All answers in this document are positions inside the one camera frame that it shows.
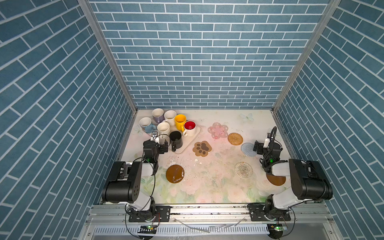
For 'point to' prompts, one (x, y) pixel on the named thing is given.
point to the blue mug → (146, 124)
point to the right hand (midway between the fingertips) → (265, 142)
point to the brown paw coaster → (202, 148)
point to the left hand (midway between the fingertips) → (161, 139)
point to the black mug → (176, 140)
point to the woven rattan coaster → (235, 138)
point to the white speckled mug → (169, 116)
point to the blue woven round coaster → (247, 149)
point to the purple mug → (158, 114)
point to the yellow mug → (180, 120)
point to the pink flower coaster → (218, 130)
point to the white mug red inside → (190, 128)
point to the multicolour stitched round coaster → (243, 169)
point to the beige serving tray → (187, 140)
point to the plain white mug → (163, 127)
